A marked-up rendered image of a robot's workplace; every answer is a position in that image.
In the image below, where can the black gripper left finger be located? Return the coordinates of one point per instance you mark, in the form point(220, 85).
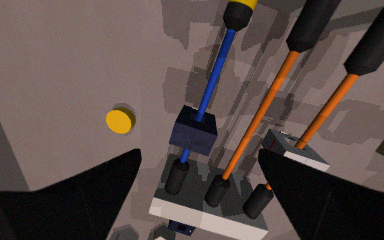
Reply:
point(82, 207)

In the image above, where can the yellow flat cylinder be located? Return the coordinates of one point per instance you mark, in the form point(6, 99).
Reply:
point(120, 120)

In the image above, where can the beige square block with red arrow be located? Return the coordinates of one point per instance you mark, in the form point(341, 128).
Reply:
point(125, 234)

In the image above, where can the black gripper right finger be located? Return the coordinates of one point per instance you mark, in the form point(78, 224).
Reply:
point(321, 206)

